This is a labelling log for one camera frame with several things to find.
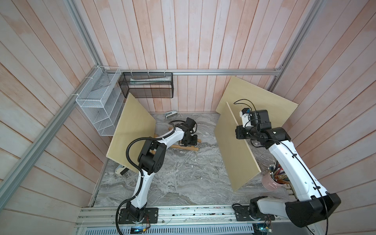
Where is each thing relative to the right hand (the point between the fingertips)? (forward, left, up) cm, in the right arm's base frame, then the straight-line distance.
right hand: (235, 129), depth 77 cm
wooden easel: (-5, +31, -11) cm, 33 cm away
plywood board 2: (-23, +4, +5) cm, 23 cm away
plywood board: (+31, -10, -1) cm, 33 cm away
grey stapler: (-16, +66, -20) cm, 71 cm away
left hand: (+4, +22, -23) cm, 32 cm away
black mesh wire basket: (+38, +56, +2) cm, 67 cm away
